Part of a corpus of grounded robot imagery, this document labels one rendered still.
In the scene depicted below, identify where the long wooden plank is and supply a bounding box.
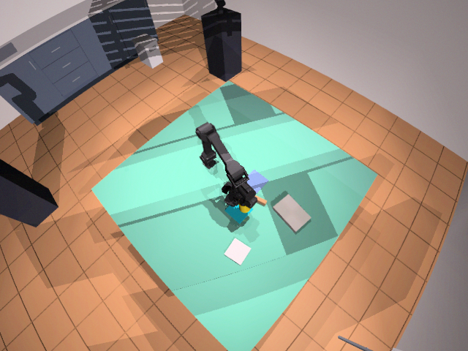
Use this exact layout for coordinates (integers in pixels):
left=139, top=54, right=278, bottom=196
left=255, top=195, right=267, bottom=206

